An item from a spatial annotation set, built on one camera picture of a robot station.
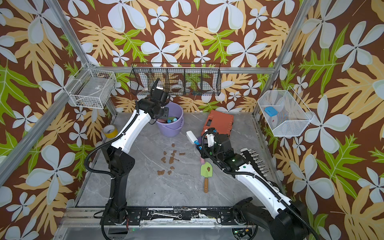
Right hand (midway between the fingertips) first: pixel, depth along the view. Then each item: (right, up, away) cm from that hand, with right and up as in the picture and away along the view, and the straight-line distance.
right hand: (196, 146), depth 78 cm
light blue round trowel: (-13, +15, +18) cm, 27 cm away
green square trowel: (+6, -17, +12) cm, 22 cm away
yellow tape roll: (-64, +7, +33) cm, 72 cm away
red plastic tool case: (+19, +14, +31) cm, 39 cm away
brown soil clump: (-16, -18, +13) cm, 27 cm away
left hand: (-19, +19, +10) cm, 29 cm away
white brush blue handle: (-2, +3, +5) cm, 6 cm away
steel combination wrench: (-23, -34, -2) cm, 41 cm away
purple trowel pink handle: (+4, -11, +14) cm, 18 cm away
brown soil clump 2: (-21, -18, +13) cm, 31 cm away
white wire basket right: (+50, +18, +6) cm, 54 cm away
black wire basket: (-12, +42, +21) cm, 48 cm away
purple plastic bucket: (-15, +8, +18) cm, 24 cm away
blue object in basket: (+44, +19, +8) cm, 49 cm away
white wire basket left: (-62, +33, +9) cm, 71 cm away
